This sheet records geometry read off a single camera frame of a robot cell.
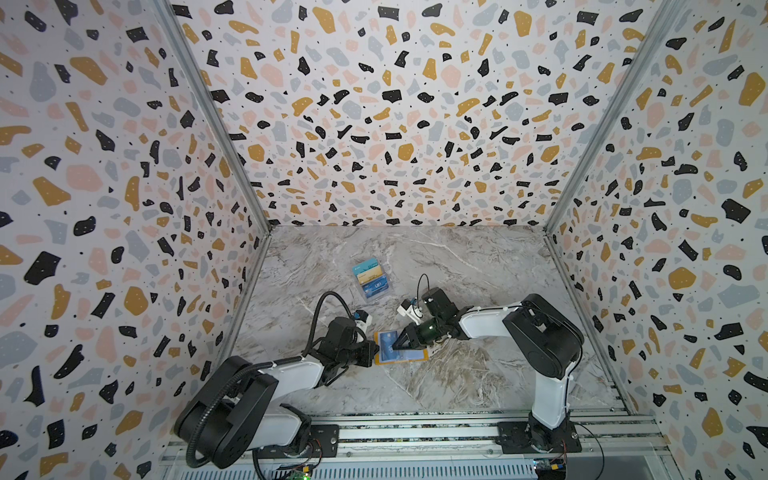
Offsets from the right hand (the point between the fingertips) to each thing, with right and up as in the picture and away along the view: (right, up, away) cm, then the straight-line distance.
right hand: (395, 344), depth 86 cm
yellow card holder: (+2, -4, +2) cm, 5 cm away
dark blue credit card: (-2, 0, +4) cm, 5 cm away
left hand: (-3, -1, +1) cm, 4 cm away
